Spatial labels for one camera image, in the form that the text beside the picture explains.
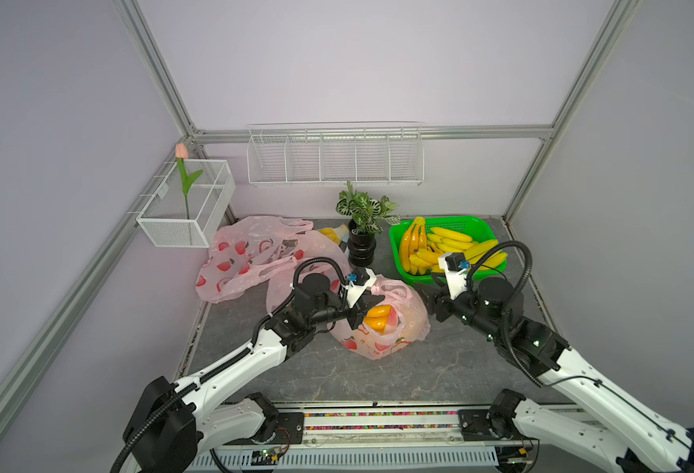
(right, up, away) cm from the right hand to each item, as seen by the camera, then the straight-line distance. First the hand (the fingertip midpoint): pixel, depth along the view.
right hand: (424, 278), depth 68 cm
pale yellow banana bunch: (+15, +10, +36) cm, 41 cm away
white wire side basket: (-65, +15, +6) cm, 67 cm away
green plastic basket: (+27, +14, +37) cm, 48 cm away
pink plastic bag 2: (-31, +5, +37) cm, 49 cm away
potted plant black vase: (-13, +16, +19) cm, 28 cm away
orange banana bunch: (-10, -13, +15) cm, 22 cm away
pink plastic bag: (-2, -12, +8) cm, 15 cm away
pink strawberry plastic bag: (-58, +6, +40) cm, 70 cm away
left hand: (-10, -5, +3) cm, 11 cm away
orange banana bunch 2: (+5, +10, +40) cm, 42 cm away
